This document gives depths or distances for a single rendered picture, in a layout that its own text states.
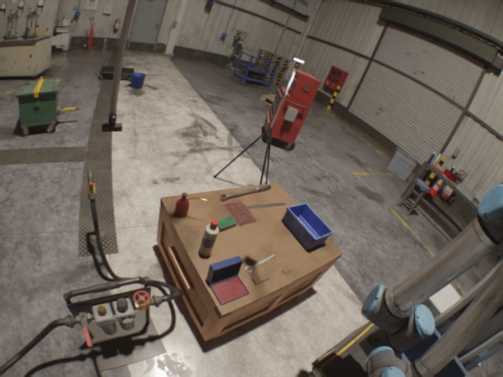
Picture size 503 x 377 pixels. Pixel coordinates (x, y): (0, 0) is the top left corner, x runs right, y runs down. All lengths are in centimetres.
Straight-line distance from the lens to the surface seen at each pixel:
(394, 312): 98
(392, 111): 911
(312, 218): 172
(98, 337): 155
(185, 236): 133
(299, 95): 366
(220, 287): 118
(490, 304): 81
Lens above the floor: 147
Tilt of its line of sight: 33 degrees down
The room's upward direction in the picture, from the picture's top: 23 degrees clockwise
